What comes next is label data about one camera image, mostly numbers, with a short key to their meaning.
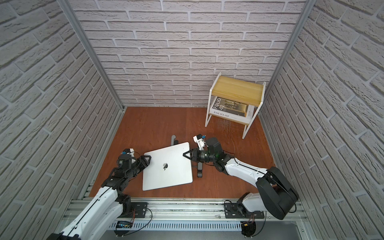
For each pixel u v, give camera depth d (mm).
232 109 926
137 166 725
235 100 803
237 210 657
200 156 714
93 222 472
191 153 767
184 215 732
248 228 708
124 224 717
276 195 420
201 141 761
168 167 775
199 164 876
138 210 726
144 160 760
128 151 774
